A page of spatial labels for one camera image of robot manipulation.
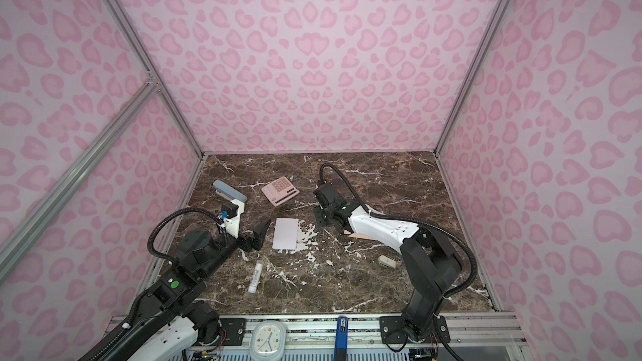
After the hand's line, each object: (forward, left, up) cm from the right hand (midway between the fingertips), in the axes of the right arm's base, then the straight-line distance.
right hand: (321, 211), depth 88 cm
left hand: (-10, +17, +16) cm, 25 cm away
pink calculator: (+14, +18, -7) cm, 24 cm away
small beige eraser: (-15, -22, -7) cm, 28 cm away
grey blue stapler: (+12, +38, -5) cm, 41 cm away
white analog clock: (-38, +13, -6) cm, 41 cm away
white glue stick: (-24, +21, -7) cm, 32 cm away
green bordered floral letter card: (-5, +14, -9) cm, 17 cm away
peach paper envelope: (-18, -11, +20) cm, 29 cm away
